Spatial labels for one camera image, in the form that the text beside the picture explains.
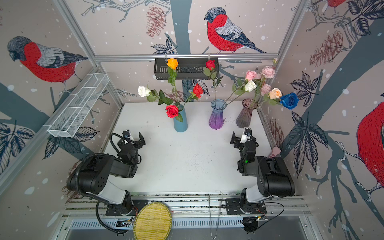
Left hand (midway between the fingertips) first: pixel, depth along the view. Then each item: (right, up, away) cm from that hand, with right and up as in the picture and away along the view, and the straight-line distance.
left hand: (130, 134), depth 88 cm
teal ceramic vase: (+29, +4, +12) cm, 31 cm away
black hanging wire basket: (+34, +45, +16) cm, 59 cm away
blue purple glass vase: (+53, +10, +7) cm, 54 cm away
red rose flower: (+41, +25, -7) cm, 48 cm away
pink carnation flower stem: (+80, +27, -4) cm, 84 cm away
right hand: (+68, 0, +1) cm, 68 cm away
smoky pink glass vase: (+72, +10, +10) cm, 73 cm away
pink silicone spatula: (+89, -11, +2) cm, 90 cm away
